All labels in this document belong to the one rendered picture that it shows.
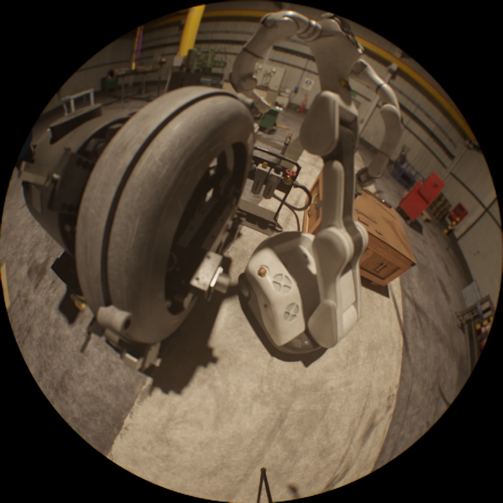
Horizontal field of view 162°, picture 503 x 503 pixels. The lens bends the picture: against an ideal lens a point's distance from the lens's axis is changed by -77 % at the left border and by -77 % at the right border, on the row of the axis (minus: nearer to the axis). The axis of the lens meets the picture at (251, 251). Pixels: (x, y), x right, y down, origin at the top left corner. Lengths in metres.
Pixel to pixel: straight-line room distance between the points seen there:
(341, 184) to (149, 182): 0.57
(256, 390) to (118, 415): 0.80
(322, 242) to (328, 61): 0.69
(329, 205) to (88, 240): 0.67
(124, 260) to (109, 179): 0.10
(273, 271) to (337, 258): 0.30
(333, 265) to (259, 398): 0.80
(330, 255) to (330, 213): 0.15
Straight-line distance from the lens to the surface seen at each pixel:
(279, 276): 0.81
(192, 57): 0.44
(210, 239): 0.54
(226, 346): 1.02
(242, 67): 0.76
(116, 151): 0.25
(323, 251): 0.67
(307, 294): 0.91
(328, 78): 0.74
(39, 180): 0.26
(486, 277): 8.93
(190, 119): 0.27
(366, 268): 1.66
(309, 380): 1.20
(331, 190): 0.66
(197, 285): 0.39
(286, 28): 0.72
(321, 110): 0.66
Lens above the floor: 1.01
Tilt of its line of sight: 53 degrees down
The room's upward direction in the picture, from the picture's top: 24 degrees clockwise
